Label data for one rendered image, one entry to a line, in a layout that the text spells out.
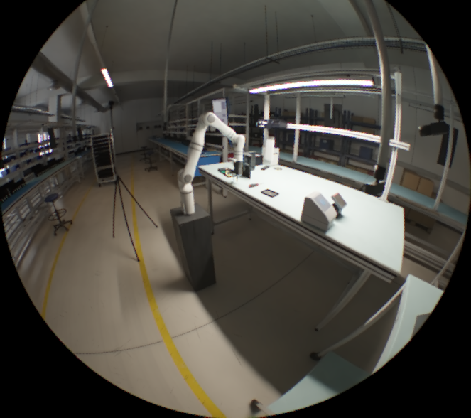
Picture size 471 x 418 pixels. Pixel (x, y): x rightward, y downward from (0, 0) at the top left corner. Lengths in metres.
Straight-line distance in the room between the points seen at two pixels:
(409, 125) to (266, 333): 5.04
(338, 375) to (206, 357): 0.93
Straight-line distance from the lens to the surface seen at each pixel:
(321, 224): 0.86
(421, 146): 5.07
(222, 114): 2.75
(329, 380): 1.29
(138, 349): 1.65
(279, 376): 1.51
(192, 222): 1.15
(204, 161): 3.05
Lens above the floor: 1.47
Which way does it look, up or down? 20 degrees down
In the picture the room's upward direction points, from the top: 1 degrees clockwise
